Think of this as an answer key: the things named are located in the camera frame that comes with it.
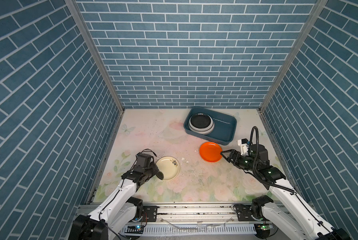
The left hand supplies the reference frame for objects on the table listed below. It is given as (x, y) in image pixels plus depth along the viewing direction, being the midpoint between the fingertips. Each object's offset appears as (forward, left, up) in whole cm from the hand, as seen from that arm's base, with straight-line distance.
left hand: (158, 167), depth 87 cm
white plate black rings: (+25, -29, +2) cm, 38 cm away
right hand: (+1, -36, +14) cm, 38 cm away
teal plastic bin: (+30, -46, -1) cm, 55 cm away
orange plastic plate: (+11, -33, -3) cm, 35 cm away
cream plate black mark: (+1, -6, -2) cm, 7 cm away
